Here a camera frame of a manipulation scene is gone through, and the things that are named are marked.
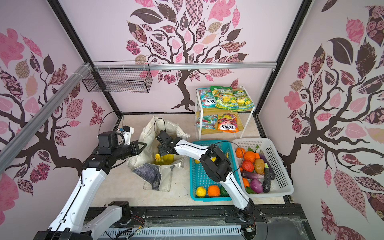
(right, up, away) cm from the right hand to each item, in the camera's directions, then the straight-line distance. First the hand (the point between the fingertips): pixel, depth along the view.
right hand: (164, 146), depth 94 cm
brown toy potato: (+57, -10, -11) cm, 59 cm away
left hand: (-5, +2, -19) cm, 20 cm away
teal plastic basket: (+22, -18, -7) cm, 29 cm away
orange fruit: (+30, -21, -18) cm, 41 cm away
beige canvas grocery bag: (0, -13, -19) cm, 23 cm away
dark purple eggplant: (+63, -13, -11) cm, 65 cm away
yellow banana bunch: (+2, -7, -5) cm, 9 cm away
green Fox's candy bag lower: (+29, +16, -4) cm, 33 cm away
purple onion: (+53, -19, -17) cm, 59 cm away
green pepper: (+35, -22, -17) cm, 45 cm away
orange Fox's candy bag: (+40, +15, -5) cm, 43 cm away
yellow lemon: (+24, -22, -17) cm, 36 cm away
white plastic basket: (+68, -20, -15) cm, 72 cm away
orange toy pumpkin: (+54, -5, -4) cm, 55 cm away
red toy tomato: (+51, -9, -11) cm, 53 cm away
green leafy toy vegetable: (+56, -1, +1) cm, 56 cm away
